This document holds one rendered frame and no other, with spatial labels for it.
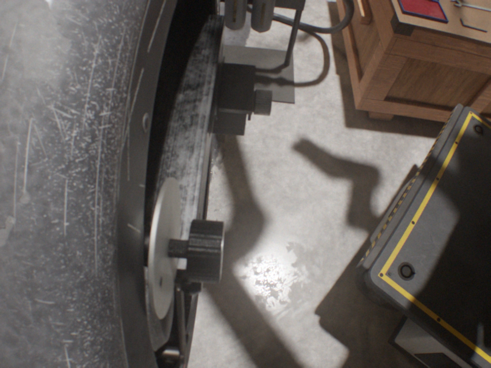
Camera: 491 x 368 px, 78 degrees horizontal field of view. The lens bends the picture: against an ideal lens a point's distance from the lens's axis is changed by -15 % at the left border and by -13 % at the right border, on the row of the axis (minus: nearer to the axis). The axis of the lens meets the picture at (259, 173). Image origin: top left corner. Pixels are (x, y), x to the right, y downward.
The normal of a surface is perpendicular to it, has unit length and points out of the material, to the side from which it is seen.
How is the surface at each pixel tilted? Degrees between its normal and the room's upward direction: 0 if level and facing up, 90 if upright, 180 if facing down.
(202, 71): 2
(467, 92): 90
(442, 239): 0
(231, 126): 92
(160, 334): 74
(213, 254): 21
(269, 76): 0
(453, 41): 90
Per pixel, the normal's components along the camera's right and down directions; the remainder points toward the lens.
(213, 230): 0.11, -0.79
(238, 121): -0.04, 0.90
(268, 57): 0.11, -0.47
